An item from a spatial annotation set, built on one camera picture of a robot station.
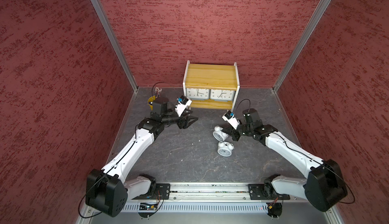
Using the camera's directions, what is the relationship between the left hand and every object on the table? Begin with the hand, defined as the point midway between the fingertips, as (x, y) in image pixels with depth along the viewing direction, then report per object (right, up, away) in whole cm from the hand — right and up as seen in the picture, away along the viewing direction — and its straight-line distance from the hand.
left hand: (192, 117), depth 75 cm
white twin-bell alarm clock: (+14, -11, +9) cm, 20 cm away
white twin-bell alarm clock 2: (+17, -18, +6) cm, 25 cm away
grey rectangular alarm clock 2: (+17, +12, +15) cm, 26 cm away
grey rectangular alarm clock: (+2, +13, +15) cm, 20 cm away
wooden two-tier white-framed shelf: (+10, +22, +6) cm, 25 cm away
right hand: (+17, -9, +7) cm, 20 cm away
